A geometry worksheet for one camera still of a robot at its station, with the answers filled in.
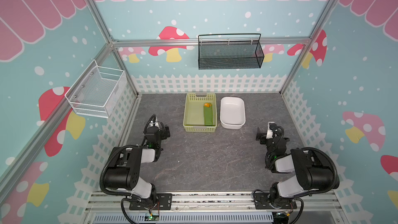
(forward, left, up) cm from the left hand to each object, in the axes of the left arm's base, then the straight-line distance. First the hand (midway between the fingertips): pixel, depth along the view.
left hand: (160, 128), depth 95 cm
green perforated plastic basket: (+12, -20, -9) cm, 25 cm away
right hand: (0, -64, +4) cm, 65 cm away
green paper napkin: (+13, -30, -4) cm, 33 cm away
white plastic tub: (+15, -46, -2) cm, 49 cm away
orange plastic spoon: (+23, -29, -4) cm, 38 cm away
